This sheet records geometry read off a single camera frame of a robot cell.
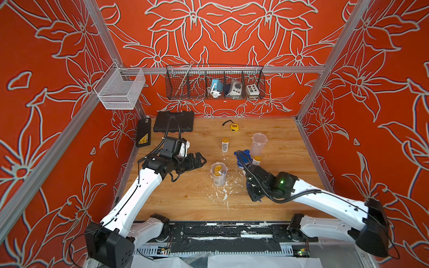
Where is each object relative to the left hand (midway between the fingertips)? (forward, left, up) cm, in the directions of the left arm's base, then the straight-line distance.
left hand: (199, 162), depth 75 cm
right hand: (-9, -23, -10) cm, 26 cm away
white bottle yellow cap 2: (+9, -29, -9) cm, 32 cm away
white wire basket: (+31, +49, +14) cm, 59 cm away
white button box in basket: (+44, -27, +11) cm, 52 cm away
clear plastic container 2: (+24, -32, -11) cm, 42 cm away
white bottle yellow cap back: (+20, -12, -9) cm, 25 cm away
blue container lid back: (+15, -24, -18) cm, 33 cm away
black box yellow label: (+30, +43, -17) cm, 55 cm away
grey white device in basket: (+41, -17, +13) cm, 46 cm away
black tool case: (+42, +16, -15) cm, 47 cm away
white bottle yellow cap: (-2, -8, -8) cm, 12 cm away
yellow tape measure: (+40, -18, -17) cm, 47 cm away
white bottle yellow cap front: (+2, -9, -7) cm, 12 cm away
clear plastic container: (0, -9, -9) cm, 13 cm away
